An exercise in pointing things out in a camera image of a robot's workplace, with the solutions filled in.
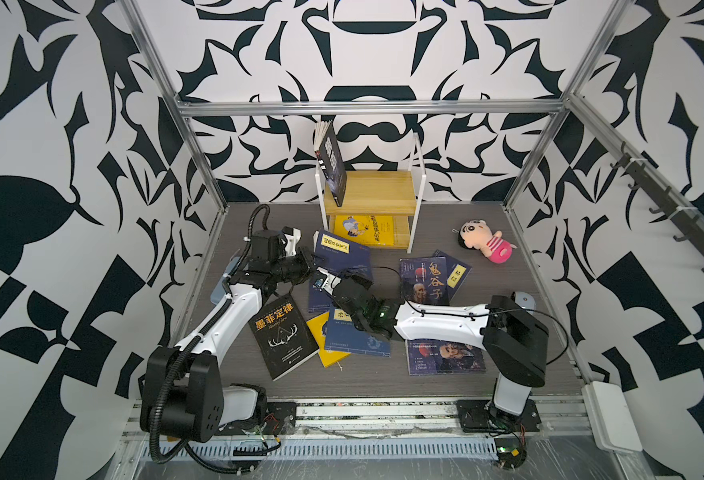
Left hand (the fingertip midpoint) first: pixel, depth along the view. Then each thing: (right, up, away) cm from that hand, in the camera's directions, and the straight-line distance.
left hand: (330, 254), depth 81 cm
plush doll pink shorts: (+48, +5, +22) cm, 53 cm away
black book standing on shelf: (-1, +27, +4) cm, 28 cm away
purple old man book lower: (+27, -28, +2) cm, 39 cm away
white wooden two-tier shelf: (+15, +18, +18) cm, 30 cm away
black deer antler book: (-14, -24, +5) cm, 28 cm away
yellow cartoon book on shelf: (+12, +7, +25) cm, 29 cm away
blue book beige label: (+3, -23, +5) cm, 24 cm away
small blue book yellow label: (+40, -8, +19) cm, 45 cm away
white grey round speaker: (+54, -13, +4) cm, 56 cm away
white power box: (+66, -37, -9) cm, 77 cm away
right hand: (+4, -5, +2) cm, 6 cm away
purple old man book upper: (+29, -9, +16) cm, 34 cm away
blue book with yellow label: (0, 0, +4) cm, 4 cm away
